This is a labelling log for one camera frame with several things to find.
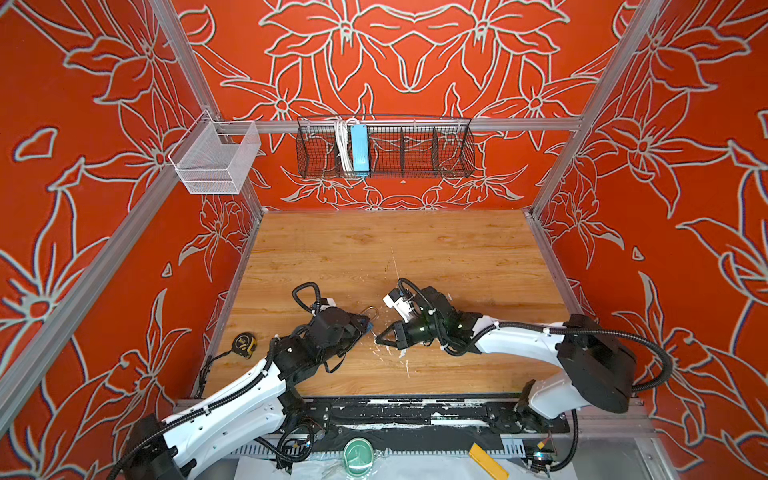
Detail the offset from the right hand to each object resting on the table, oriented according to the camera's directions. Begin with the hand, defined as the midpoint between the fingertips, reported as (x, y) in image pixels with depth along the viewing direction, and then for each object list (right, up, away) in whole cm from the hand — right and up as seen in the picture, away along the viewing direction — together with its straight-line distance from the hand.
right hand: (373, 344), depth 74 cm
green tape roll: (-3, -24, -6) cm, 25 cm away
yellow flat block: (+25, -24, -5) cm, 35 cm away
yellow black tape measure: (-37, -4, +10) cm, 39 cm away
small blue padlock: (-1, +4, +2) cm, 5 cm away
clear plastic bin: (-51, +53, +19) cm, 76 cm away
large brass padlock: (-2, +4, +18) cm, 18 cm away
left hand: (-1, +5, +3) cm, 6 cm away
